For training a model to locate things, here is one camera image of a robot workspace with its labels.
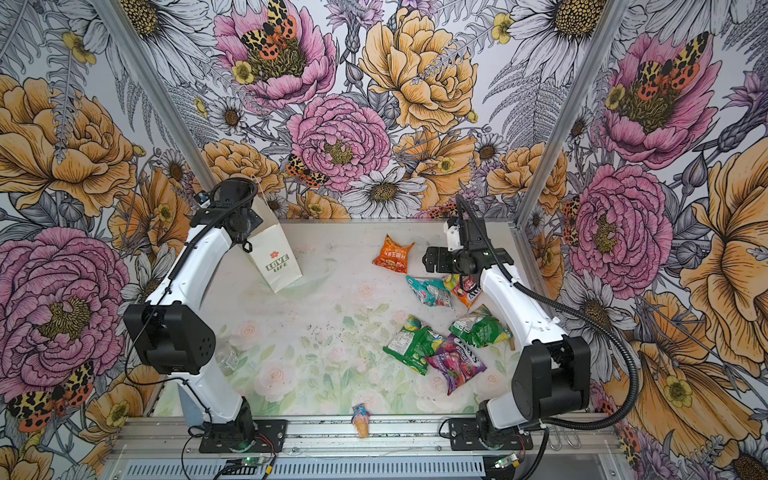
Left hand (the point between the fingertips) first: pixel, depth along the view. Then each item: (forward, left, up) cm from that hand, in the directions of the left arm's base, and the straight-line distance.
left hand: (236, 235), depth 85 cm
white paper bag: (-1, -7, -7) cm, 10 cm away
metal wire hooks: (-48, -88, -23) cm, 103 cm away
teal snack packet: (-8, -56, -18) cm, 59 cm away
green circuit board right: (-51, -69, -24) cm, 89 cm away
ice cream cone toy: (-42, -35, -21) cm, 58 cm away
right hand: (-8, -56, -5) cm, 57 cm away
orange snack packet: (+9, -44, -20) cm, 50 cm away
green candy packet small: (-20, -69, -19) cm, 74 cm away
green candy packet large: (-23, -50, -21) cm, 59 cm away
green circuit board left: (-50, -10, -24) cm, 56 cm away
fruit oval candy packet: (-7, -67, -18) cm, 69 cm away
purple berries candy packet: (-29, -60, -19) cm, 69 cm away
